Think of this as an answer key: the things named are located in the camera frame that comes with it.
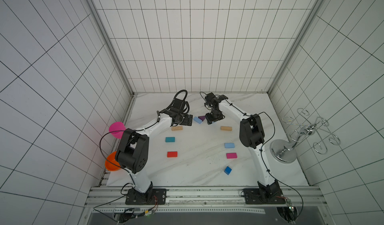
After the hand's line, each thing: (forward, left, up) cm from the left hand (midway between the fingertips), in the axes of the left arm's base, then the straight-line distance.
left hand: (183, 122), depth 92 cm
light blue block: (+7, -9, -8) cm, 14 cm away
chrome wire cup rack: (-16, -61, -7) cm, 64 cm away
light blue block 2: (-12, -29, -8) cm, 32 cm away
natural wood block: (0, +4, -7) cm, 8 cm away
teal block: (-8, +8, -8) cm, 14 cm away
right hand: (+8, -21, -6) cm, 24 cm away
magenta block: (-19, -29, -7) cm, 35 cm away
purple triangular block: (+8, -13, -7) cm, 17 cm away
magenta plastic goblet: (-7, +37, +7) cm, 38 cm away
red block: (-18, +6, -8) cm, 20 cm away
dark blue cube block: (-27, -26, -6) cm, 38 cm away
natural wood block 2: (0, -28, -7) cm, 29 cm away
